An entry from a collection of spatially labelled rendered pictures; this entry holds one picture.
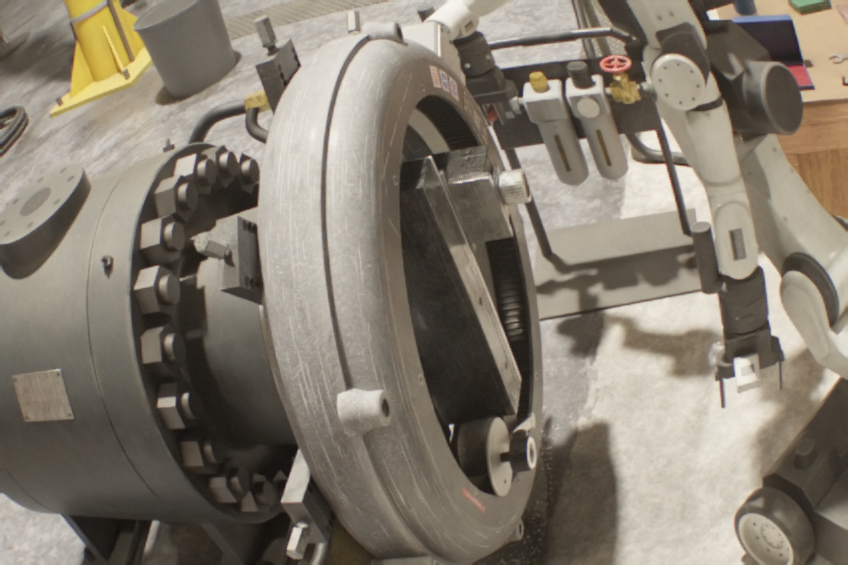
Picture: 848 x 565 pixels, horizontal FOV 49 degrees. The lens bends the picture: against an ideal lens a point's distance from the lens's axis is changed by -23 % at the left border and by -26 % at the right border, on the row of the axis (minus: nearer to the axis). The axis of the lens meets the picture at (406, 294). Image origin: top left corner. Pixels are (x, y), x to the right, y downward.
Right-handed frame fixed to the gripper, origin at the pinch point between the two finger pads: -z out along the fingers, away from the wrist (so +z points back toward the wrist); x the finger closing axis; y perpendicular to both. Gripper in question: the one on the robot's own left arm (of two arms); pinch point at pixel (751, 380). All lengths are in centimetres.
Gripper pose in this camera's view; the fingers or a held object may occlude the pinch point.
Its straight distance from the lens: 159.2
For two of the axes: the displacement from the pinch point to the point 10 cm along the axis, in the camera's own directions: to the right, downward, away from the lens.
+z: -2.9, -8.7, -4.0
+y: -1.4, 4.5, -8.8
